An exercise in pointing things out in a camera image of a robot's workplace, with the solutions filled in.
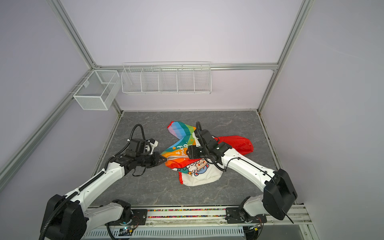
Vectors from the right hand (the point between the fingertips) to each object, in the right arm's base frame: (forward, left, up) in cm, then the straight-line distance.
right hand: (190, 152), depth 80 cm
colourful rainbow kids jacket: (-5, -4, -13) cm, 14 cm away
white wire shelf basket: (+49, +15, +15) cm, 53 cm away
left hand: (-4, +13, -3) cm, 14 cm away
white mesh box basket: (+38, +63, +12) cm, 74 cm away
